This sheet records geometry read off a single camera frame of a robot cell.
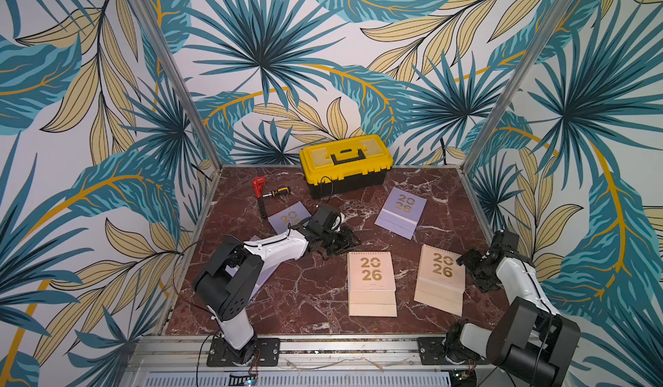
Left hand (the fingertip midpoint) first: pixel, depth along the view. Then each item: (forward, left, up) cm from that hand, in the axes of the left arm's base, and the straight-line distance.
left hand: (359, 247), depth 85 cm
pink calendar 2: (-7, -27, -7) cm, 29 cm away
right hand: (-5, -36, -5) cm, 37 cm away
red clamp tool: (+34, +41, -8) cm, 54 cm away
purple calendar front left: (-6, +32, -9) cm, 33 cm away
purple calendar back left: (+18, +25, -9) cm, 32 cm away
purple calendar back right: (+20, -19, -8) cm, 28 cm away
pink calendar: (-11, -4, -7) cm, 13 cm away
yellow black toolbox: (+31, +5, +7) cm, 32 cm away
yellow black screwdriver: (+28, +33, -7) cm, 44 cm away
